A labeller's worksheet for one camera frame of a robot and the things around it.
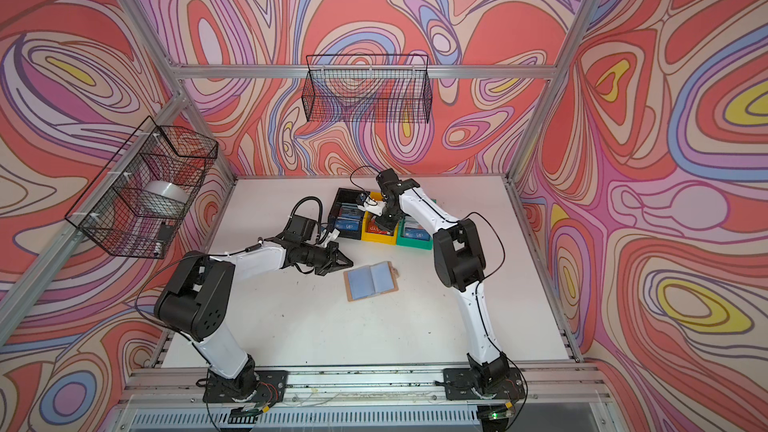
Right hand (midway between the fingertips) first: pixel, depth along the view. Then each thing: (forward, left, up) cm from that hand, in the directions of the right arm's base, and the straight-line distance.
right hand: (388, 225), depth 100 cm
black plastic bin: (+7, +15, -3) cm, 17 cm away
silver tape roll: (-11, +54, +29) cm, 62 cm away
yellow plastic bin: (-3, +4, -2) cm, 6 cm away
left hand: (-15, +11, +3) cm, 19 cm away
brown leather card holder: (-18, +6, -5) cm, 19 cm away
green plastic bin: (-5, -8, -3) cm, 10 cm away
